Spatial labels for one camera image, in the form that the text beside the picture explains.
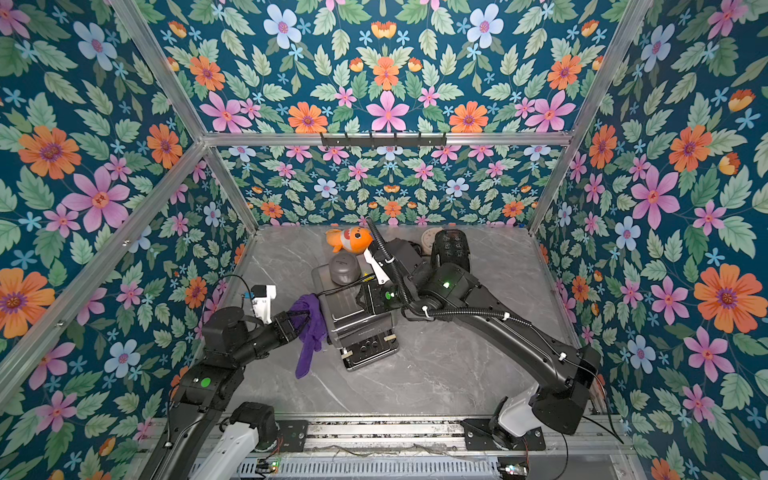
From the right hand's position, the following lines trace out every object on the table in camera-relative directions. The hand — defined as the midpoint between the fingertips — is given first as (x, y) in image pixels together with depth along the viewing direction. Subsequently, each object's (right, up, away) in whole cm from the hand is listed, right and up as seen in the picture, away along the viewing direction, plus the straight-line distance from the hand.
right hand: (369, 289), depth 66 cm
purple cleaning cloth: (-15, -7, +3) cm, 16 cm away
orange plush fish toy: (-10, +13, +39) cm, 42 cm away
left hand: (-13, -7, +4) cm, 15 cm away
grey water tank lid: (-6, +5, +4) cm, 9 cm away
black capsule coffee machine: (+21, +10, +18) cm, 30 cm away
